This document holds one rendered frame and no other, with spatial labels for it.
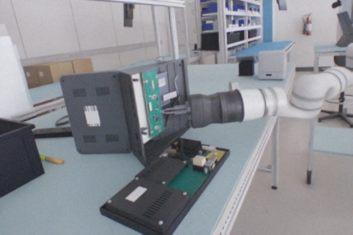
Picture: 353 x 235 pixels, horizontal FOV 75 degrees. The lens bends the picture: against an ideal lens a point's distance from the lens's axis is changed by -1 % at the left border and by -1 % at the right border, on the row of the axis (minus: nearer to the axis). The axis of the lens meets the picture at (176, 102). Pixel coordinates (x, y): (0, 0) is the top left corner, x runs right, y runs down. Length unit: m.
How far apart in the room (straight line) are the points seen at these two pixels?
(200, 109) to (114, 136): 0.22
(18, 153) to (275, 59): 1.10
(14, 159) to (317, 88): 0.66
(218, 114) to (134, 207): 0.27
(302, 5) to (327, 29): 0.86
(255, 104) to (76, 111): 0.42
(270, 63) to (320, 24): 5.75
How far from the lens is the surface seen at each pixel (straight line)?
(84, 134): 0.63
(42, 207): 0.52
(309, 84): 0.59
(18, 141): 0.59
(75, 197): 0.51
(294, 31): 6.99
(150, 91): 0.53
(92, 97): 0.58
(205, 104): 0.52
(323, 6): 6.98
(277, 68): 1.26
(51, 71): 3.97
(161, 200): 0.39
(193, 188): 0.43
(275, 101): 0.56
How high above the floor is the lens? 1.27
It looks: 16 degrees down
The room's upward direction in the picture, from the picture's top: 6 degrees counter-clockwise
